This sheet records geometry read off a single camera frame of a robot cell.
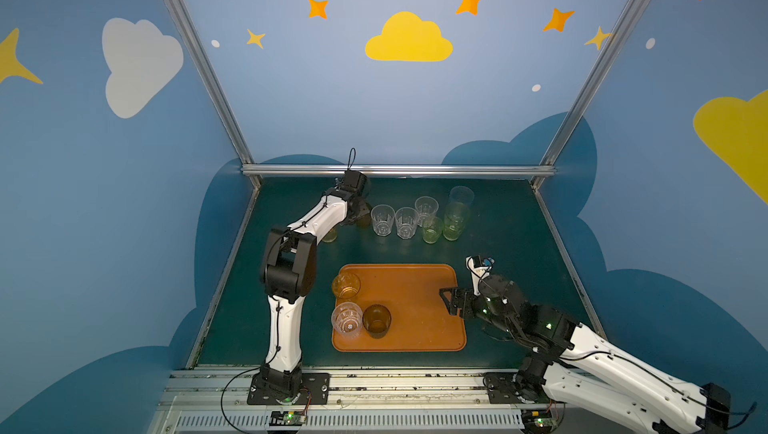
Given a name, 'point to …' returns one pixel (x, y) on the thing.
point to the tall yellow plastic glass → (330, 236)
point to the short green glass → (432, 229)
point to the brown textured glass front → (376, 320)
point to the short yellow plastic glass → (346, 285)
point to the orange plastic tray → (420, 319)
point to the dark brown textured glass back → (364, 221)
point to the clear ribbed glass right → (426, 206)
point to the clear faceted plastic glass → (347, 319)
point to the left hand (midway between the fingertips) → (361, 210)
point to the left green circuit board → (287, 418)
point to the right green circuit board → (537, 420)
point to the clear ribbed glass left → (382, 219)
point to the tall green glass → (455, 220)
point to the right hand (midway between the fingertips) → (454, 287)
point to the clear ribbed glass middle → (406, 219)
